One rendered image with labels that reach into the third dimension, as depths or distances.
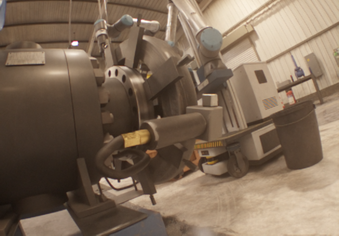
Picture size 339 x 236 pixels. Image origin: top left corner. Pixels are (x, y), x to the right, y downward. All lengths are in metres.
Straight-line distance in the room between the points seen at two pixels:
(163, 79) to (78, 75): 0.28
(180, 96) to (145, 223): 0.41
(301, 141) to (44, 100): 1.16
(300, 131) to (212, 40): 0.78
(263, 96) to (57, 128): 1.45
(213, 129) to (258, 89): 1.03
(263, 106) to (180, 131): 1.14
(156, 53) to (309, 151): 0.96
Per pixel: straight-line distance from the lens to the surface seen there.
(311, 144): 1.12
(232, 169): 1.26
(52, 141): 0.50
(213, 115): 0.55
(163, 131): 0.42
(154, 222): 0.44
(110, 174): 0.38
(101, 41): 1.25
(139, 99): 0.67
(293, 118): 1.07
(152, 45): 0.72
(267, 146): 1.38
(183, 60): 0.56
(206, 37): 1.20
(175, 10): 1.59
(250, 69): 1.57
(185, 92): 0.61
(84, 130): 0.51
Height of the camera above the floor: 0.41
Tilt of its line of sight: 10 degrees up
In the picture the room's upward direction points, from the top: 16 degrees counter-clockwise
